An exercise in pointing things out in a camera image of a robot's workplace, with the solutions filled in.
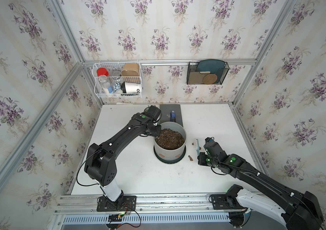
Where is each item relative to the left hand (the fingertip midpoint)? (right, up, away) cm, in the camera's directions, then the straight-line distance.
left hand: (159, 133), depth 85 cm
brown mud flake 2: (+22, -8, +10) cm, 26 cm away
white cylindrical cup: (-19, +29, +8) cm, 36 cm away
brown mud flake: (+20, -16, +4) cm, 26 cm away
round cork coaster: (+35, +37, +13) cm, 52 cm away
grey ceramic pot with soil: (+7, -6, +1) cm, 9 cm away
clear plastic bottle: (-35, +31, +6) cm, 48 cm away
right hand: (+23, -13, -4) cm, 27 cm away
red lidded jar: (-38, +40, +8) cm, 56 cm away
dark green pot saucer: (+7, -17, +1) cm, 19 cm away
